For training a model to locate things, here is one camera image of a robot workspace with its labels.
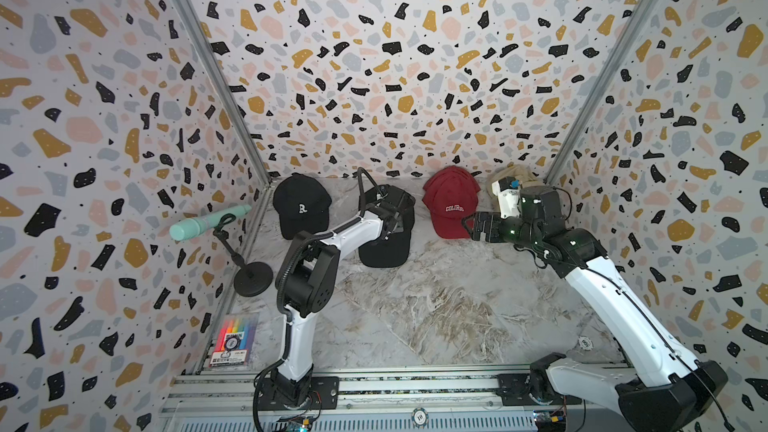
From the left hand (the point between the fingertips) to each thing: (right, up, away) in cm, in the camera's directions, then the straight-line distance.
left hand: (398, 220), depth 98 cm
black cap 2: (-2, -11, +1) cm, 11 cm away
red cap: (+19, +9, +8) cm, 23 cm away
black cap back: (-1, +7, -20) cm, 22 cm away
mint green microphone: (-44, 0, -34) cm, 55 cm away
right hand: (+21, +1, -25) cm, 33 cm away
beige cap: (+46, +17, +14) cm, 51 cm away
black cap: (-33, +5, +5) cm, 34 cm away
